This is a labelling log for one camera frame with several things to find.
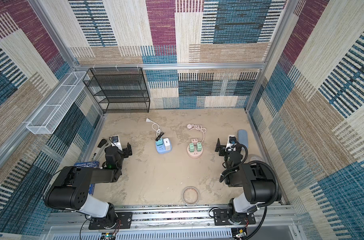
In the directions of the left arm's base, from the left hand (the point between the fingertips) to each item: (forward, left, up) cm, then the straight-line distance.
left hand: (120, 142), depth 92 cm
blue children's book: (-11, +14, -6) cm, 19 cm away
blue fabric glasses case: (+5, -78, -6) cm, 78 cm away
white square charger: (-1, -28, 0) cm, 28 cm away
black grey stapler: (0, +13, -5) cm, 14 cm away
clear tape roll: (-29, -42, -9) cm, 52 cm away
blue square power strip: (-2, -25, -5) cm, 25 cm away
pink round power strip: (-6, -46, -6) cm, 47 cm away
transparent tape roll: (-10, -81, -3) cm, 81 cm away
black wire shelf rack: (+38, +7, +10) cm, 40 cm away
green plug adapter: (-4, -43, -2) cm, 44 cm away
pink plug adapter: (+1, -45, -1) cm, 45 cm away
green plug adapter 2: (-3, -48, -1) cm, 48 cm away
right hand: (-1, -64, +2) cm, 64 cm away
